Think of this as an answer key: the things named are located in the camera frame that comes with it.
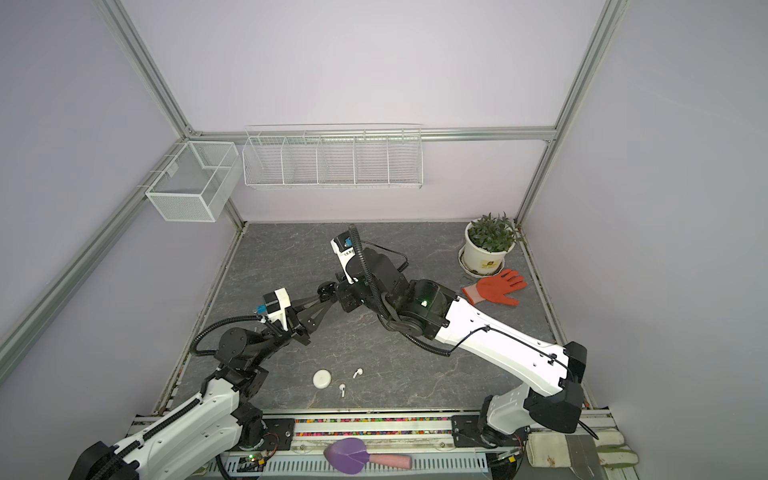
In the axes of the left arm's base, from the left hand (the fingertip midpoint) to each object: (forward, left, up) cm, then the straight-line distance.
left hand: (329, 302), depth 67 cm
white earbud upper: (-8, -5, -26) cm, 28 cm away
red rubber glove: (+17, -51, -28) cm, 60 cm away
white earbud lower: (-12, 0, -26) cm, 29 cm away
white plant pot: (+24, -44, -21) cm, 54 cm away
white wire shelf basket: (+53, -4, +2) cm, 53 cm away
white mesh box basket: (+48, +47, -2) cm, 67 cm away
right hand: (+2, -3, +7) cm, 8 cm away
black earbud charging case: (+2, 0, +2) cm, 3 cm away
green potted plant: (+27, -49, -10) cm, 56 cm away
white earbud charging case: (-9, +6, -25) cm, 28 cm away
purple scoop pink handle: (-27, -2, -27) cm, 38 cm away
